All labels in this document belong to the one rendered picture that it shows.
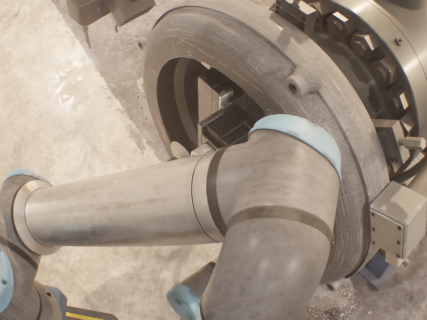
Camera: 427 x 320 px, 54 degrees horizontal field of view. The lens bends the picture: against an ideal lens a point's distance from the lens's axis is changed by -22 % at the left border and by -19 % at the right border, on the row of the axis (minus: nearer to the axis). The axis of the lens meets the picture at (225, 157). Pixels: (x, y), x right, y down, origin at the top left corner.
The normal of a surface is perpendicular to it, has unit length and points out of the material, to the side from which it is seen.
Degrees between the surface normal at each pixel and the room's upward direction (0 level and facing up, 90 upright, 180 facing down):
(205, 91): 90
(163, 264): 0
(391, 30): 22
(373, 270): 90
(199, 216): 63
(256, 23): 1
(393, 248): 90
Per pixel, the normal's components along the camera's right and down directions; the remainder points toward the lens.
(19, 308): 0.85, 0.41
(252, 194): -0.59, -0.58
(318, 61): 0.21, -0.33
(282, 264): 0.05, -0.13
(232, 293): -0.57, 0.02
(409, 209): -0.27, -0.78
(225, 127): 0.02, -0.56
